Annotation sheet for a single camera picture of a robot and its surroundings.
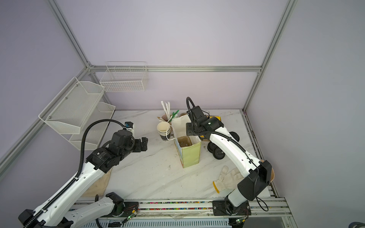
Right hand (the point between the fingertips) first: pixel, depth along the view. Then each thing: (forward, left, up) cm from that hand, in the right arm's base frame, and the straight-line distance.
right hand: (190, 128), depth 78 cm
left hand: (-8, +28, -1) cm, 29 cm away
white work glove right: (-21, -23, -26) cm, 40 cm away
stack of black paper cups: (+9, +18, -12) cm, 23 cm away
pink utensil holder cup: (+22, +20, -15) cm, 33 cm away
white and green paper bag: (-12, +1, 0) cm, 12 cm away
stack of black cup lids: (-4, -18, -21) cm, 28 cm away
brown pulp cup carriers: (+8, +5, +3) cm, 10 cm away
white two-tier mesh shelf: (+13, +67, +8) cm, 68 cm away
